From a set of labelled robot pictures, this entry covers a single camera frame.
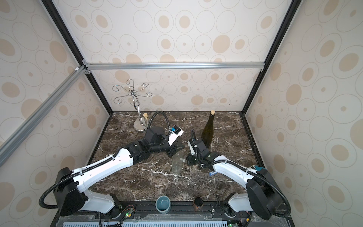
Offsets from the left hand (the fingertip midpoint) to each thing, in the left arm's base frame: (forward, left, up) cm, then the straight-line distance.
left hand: (187, 146), depth 71 cm
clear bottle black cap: (+1, +6, -22) cm, 22 cm away
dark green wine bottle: (+15, -13, -9) cm, 22 cm away
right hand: (+3, -3, -18) cm, 18 cm away
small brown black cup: (-22, -6, -16) cm, 28 cm away
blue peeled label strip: (-4, -17, -25) cm, 30 cm away
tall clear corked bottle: (+13, +22, +4) cm, 26 cm away
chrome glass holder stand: (+32, +36, -23) cm, 54 cm away
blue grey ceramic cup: (-22, +13, -24) cm, 35 cm away
